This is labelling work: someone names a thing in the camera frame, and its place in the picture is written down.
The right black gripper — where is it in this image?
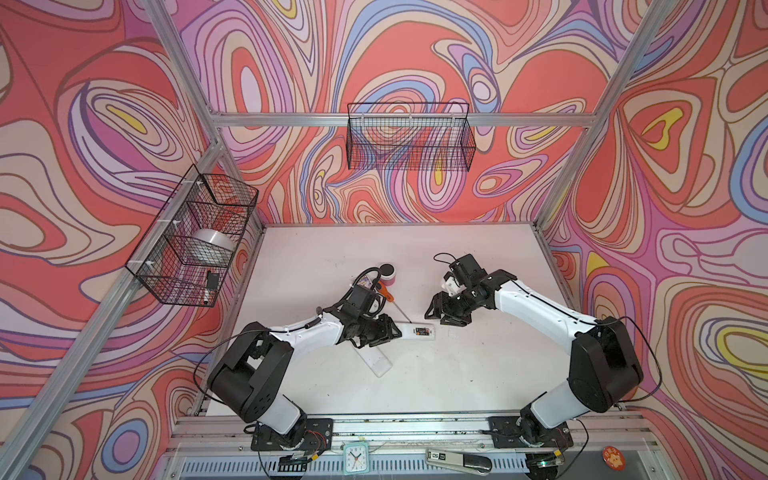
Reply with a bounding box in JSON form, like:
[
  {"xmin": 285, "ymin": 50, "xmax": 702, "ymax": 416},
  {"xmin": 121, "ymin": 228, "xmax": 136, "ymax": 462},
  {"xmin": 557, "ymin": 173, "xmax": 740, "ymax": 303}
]
[{"xmin": 419, "ymin": 286, "xmax": 484, "ymax": 328}]

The white remote control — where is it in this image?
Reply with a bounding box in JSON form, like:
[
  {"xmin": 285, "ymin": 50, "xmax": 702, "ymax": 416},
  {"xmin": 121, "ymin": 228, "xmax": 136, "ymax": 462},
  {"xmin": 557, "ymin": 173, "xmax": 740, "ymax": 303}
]
[{"xmin": 396, "ymin": 322, "xmax": 436, "ymax": 341}]

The orange handled screwdriver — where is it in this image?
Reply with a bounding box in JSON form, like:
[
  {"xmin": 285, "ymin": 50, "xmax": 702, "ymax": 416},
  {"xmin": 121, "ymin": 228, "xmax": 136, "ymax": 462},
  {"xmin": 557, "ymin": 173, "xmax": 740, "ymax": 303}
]
[{"xmin": 377, "ymin": 284, "xmax": 412, "ymax": 323}]

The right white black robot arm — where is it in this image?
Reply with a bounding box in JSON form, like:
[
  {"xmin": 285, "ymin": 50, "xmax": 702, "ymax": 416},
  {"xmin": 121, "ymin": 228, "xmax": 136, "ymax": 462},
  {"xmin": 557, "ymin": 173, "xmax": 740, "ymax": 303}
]
[{"xmin": 424, "ymin": 254, "xmax": 644, "ymax": 447}]

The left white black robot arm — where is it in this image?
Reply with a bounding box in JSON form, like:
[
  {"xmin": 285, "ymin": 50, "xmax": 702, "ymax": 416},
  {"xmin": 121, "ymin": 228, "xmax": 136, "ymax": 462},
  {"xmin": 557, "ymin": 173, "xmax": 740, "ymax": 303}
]
[{"xmin": 195, "ymin": 264, "xmax": 402, "ymax": 444}]

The white rectangular plastic tray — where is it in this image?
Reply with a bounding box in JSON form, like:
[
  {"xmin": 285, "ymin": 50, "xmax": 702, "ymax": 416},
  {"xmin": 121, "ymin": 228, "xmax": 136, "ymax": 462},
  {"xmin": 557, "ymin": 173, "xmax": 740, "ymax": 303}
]
[{"xmin": 355, "ymin": 346, "xmax": 393, "ymax": 378}]

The pink tape roll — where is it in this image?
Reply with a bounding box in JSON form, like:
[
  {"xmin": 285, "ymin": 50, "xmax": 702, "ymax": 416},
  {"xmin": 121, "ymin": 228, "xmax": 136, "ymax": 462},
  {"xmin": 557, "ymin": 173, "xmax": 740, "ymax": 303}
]
[{"xmin": 379, "ymin": 263, "xmax": 396, "ymax": 287}]

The small teal alarm clock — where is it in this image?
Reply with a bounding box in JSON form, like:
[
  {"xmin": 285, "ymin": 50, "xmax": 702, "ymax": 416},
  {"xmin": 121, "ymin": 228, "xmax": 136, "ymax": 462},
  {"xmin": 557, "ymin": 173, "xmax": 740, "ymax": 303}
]
[{"xmin": 343, "ymin": 441, "xmax": 371, "ymax": 475}]

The black silver stapler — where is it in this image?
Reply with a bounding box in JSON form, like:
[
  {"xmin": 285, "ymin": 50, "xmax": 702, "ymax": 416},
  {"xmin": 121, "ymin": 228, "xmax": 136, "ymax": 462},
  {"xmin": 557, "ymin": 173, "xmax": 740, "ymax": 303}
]
[{"xmin": 425, "ymin": 448, "xmax": 493, "ymax": 476}]

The white roll in basket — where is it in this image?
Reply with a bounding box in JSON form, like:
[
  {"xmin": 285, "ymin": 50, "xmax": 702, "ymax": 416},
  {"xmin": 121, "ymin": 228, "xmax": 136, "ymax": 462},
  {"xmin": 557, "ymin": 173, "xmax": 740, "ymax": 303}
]
[{"xmin": 187, "ymin": 228, "xmax": 235, "ymax": 267}]

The red round sticker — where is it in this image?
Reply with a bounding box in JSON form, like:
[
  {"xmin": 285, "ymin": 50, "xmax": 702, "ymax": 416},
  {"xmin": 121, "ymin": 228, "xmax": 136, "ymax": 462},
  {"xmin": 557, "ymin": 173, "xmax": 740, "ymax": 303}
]
[{"xmin": 602, "ymin": 446, "xmax": 627, "ymax": 472}]

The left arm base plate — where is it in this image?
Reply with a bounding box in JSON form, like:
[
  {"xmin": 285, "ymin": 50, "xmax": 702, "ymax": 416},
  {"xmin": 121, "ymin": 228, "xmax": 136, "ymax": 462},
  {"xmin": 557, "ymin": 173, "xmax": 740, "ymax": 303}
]
[{"xmin": 250, "ymin": 417, "xmax": 334, "ymax": 453}]

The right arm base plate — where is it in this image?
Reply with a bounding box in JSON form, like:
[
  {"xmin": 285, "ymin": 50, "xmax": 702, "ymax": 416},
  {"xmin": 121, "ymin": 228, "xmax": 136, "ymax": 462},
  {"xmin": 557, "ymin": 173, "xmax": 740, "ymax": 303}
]
[{"xmin": 487, "ymin": 416, "xmax": 574, "ymax": 450}]

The black wire basket back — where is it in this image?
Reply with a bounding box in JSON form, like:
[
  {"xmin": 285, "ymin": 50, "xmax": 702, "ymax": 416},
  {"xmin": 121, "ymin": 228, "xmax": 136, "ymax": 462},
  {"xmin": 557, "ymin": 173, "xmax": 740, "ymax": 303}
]
[{"xmin": 346, "ymin": 100, "xmax": 476, "ymax": 172}]

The black wire basket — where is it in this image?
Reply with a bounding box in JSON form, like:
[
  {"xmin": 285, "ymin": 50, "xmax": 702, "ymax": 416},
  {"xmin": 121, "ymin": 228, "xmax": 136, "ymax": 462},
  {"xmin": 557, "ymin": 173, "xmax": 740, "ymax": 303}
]
[
  {"xmin": 346, "ymin": 100, "xmax": 476, "ymax": 172},
  {"xmin": 125, "ymin": 166, "xmax": 259, "ymax": 307}
]

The black wire basket left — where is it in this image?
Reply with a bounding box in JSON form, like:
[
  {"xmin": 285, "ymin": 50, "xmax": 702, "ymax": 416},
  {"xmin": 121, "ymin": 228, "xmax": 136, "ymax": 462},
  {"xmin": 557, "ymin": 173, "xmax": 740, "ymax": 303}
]
[{"xmin": 125, "ymin": 166, "xmax": 259, "ymax": 307}]

